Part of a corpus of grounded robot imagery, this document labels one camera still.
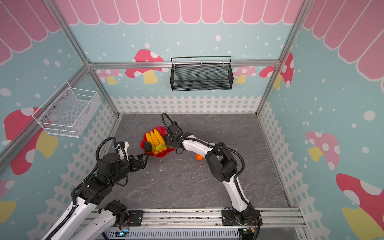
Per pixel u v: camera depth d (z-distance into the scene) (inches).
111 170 20.9
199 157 37.1
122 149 23.6
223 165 21.2
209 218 29.9
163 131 41.6
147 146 37.0
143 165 25.9
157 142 39.3
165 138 40.9
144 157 27.5
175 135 29.2
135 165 25.1
